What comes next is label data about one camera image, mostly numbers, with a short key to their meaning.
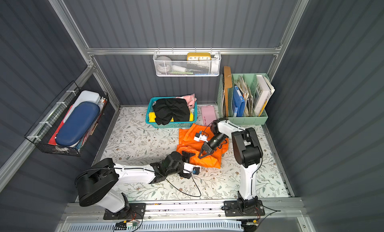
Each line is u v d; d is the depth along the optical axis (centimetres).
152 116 101
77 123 67
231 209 73
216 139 79
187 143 97
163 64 83
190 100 105
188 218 73
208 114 113
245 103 98
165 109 96
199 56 87
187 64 90
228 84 87
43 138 62
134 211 74
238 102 96
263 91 94
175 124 102
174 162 65
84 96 77
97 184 44
